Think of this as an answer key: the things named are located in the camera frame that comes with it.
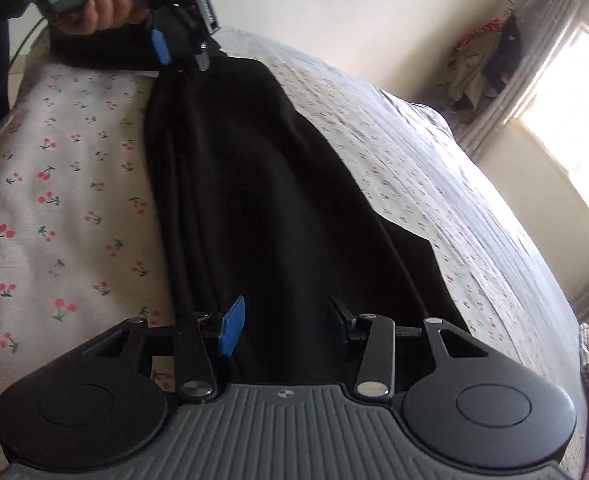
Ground black cable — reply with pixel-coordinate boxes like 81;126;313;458
8;14;42;73

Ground grey patterned curtain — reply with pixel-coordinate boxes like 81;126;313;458
454;0;589;157

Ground hanging clothes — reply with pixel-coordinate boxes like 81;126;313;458
435;10;523;113

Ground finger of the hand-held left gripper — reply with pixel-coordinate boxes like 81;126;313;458
149;28;171;66
192;40;215;74

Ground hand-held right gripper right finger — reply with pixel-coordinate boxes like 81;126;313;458
327;297;491;403

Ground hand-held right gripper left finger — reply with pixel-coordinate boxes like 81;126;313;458
89;295;248;405

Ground cherry print bedsheet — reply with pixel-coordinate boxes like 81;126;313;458
0;25;589;480

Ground black pants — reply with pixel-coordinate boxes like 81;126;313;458
144;55;470;386

